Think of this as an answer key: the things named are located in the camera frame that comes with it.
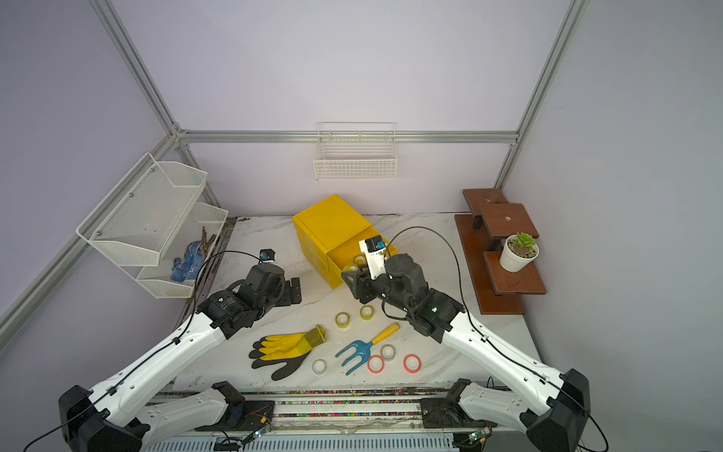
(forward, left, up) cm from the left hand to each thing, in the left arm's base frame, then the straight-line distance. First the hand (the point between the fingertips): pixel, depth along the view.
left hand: (282, 288), depth 78 cm
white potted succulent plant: (+9, -68, +6) cm, 69 cm away
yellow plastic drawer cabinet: (+15, -12, +5) cm, 20 cm away
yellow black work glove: (-12, -1, -15) cm, 19 cm away
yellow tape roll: (-1, -16, -18) cm, 24 cm away
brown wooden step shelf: (+26, -75, -14) cm, 80 cm away
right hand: (0, -21, +10) cm, 23 cm away
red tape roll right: (-15, -38, -18) cm, 44 cm away
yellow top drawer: (+12, -18, -1) cm, 22 cm away
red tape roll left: (-15, -27, -18) cm, 36 cm away
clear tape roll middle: (-11, -30, -18) cm, 37 cm away
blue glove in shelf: (+10, +33, -4) cm, 35 cm away
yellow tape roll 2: (+1, -24, -18) cm, 30 cm away
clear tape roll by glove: (-16, -10, -18) cm, 26 cm away
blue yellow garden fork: (-11, -23, -18) cm, 31 cm away
